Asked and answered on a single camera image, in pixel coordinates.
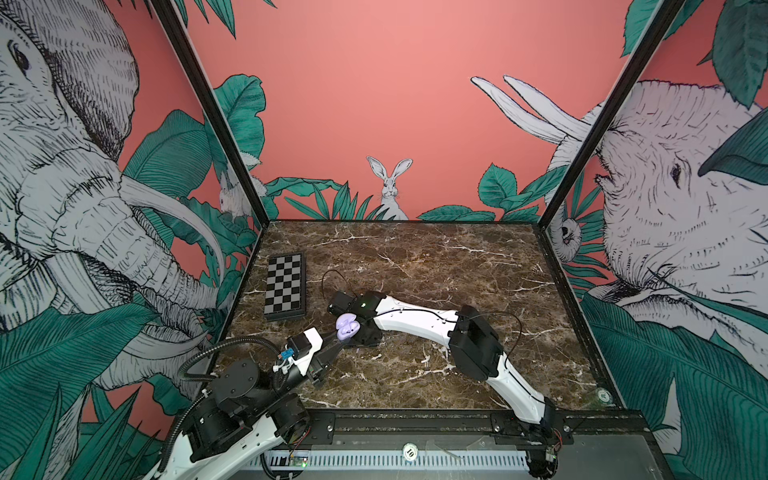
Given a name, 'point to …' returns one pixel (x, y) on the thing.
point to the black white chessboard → (286, 286)
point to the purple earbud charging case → (347, 326)
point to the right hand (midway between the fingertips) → (349, 343)
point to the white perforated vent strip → (397, 460)
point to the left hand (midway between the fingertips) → (344, 333)
